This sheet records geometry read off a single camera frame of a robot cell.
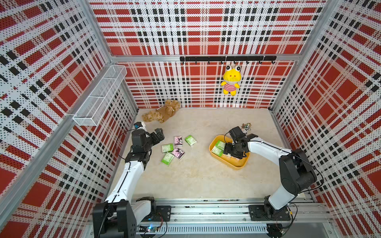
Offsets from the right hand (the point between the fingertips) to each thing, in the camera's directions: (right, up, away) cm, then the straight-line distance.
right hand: (229, 152), depth 91 cm
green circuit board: (-42, -32, -22) cm, 57 cm away
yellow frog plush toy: (+1, +48, +1) cm, 48 cm away
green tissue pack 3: (-5, +4, +5) cm, 8 cm away
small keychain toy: (+16, +15, +17) cm, 28 cm away
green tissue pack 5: (-38, -4, 0) cm, 39 cm away
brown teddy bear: (-46, +26, +17) cm, 55 cm away
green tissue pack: (-25, +7, +10) cm, 28 cm away
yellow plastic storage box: (+2, -6, -6) cm, 8 cm away
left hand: (-42, +13, -6) cm, 45 cm away
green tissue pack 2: (-6, +1, +5) cm, 8 cm away
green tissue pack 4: (-40, +2, +5) cm, 40 cm away
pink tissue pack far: (-33, +6, +8) cm, 35 cm away
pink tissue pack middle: (-32, -1, +3) cm, 33 cm away
